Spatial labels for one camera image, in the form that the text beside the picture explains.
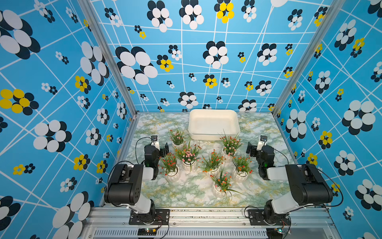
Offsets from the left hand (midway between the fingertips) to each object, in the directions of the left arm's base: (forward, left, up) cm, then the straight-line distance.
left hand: (161, 142), depth 94 cm
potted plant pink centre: (-13, -18, +8) cm, 23 cm away
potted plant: (+1, -11, +6) cm, 12 cm away
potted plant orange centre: (-17, -31, +4) cm, 36 cm away
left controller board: (-46, +2, -11) cm, 47 cm away
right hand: (0, -63, 0) cm, 63 cm away
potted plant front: (-28, -35, +6) cm, 45 cm away
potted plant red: (-18, -8, +2) cm, 20 cm away
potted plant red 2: (-18, -47, +6) cm, 51 cm away
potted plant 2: (-6, -43, +7) cm, 44 cm away
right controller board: (-46, -60, -8) cm, 76 cm away
